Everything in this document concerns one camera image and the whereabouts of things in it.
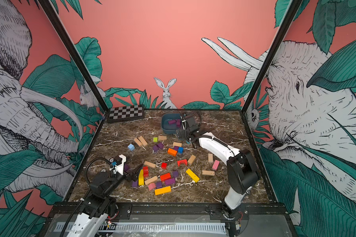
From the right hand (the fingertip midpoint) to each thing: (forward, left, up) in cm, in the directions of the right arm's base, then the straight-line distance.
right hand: (183, 126), depth 90 cm
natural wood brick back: (+2, +15, -15) cm, 22 cm away
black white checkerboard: (+23, +46, -12) cm, 53 cm away
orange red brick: (-27, +10, -14) cm, 32 cm away
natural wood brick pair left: (-2, +30, -15) cm, 33 cm away
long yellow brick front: (-34, +11, -15) cm, 39 cm away
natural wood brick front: (-28, +18, -15) cm, 37 cm away
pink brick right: (-18, -20, -16) cm, 31 cm away
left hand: (-22, +25, -1) cm, 33 cm away
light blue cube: (-7, +35, -13) cm, 38 cm away
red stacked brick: (-23, +23, -17) cm, 36 cm away
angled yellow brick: (-23, -4, -15) cm, 28 cm away
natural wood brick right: (-24, -16, -15) cm, 33 cm away
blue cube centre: (-9, +2, -14) cm, 17 cm away
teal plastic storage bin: (+15, +10, -15) cm, 24 cm away
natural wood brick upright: (-15, -5, -15) cm, 22 cm away
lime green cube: (0, +20, -15) cm, 25 cm away
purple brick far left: (-30, +27, -15) cm, 43 cm away
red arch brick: (-17, -1, -15) cm, 22 cm away
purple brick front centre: (-29, +8, -14) cm, 33 cm away
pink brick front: (-32, +18, -15) cm, 39 cm away
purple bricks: (-6, +19, -16) cm, 25 cm away
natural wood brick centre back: (-5, +3, -14) cm, 16 cm away
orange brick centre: (-10, +8, -15) cm, 19 cm away
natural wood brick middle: (-18, +21, -15) cm, 32 cm away
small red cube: (-19, +12, -15) cm, 27 cm away
